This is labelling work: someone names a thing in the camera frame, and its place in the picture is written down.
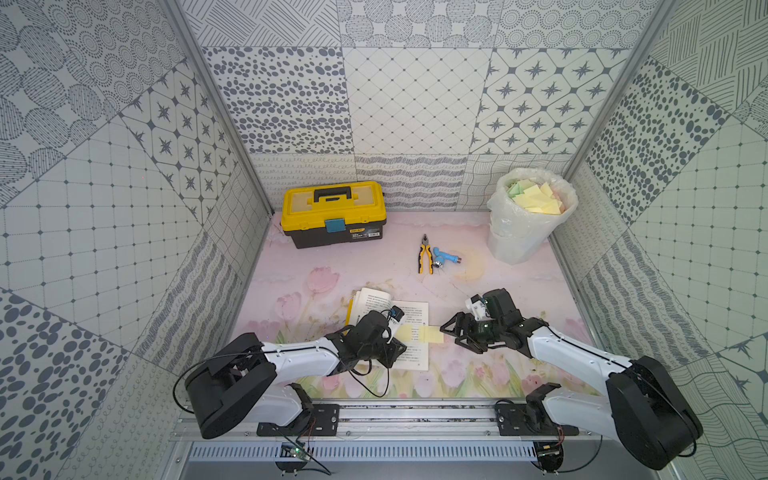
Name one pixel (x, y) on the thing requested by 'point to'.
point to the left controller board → (293, 457)
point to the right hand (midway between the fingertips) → (449, 337)
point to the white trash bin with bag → (517, 236)
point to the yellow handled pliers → (425, 247)
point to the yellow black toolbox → (334, 213)
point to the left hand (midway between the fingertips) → (405, 339)
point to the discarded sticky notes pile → (536, 198)
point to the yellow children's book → (365, 301)
